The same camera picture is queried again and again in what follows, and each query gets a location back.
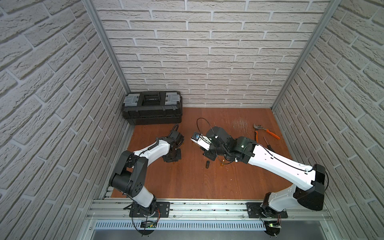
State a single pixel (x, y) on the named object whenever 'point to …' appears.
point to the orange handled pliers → (259, 127)
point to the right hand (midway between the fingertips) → (205, 144)
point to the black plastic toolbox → (153, 107)
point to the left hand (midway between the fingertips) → (177, 156)
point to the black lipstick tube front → (207, 164)
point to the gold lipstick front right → (222, 164)
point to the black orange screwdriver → (269, 147)
